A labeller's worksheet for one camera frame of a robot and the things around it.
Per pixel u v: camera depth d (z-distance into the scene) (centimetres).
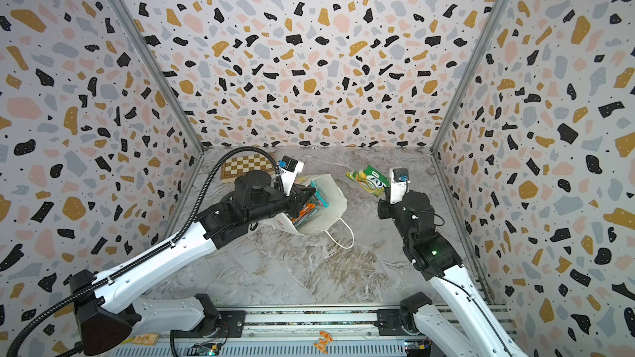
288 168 58
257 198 52
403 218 52
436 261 48
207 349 70
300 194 59
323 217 87
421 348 72
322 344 70
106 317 39
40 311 35
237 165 110
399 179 58
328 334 72
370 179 69
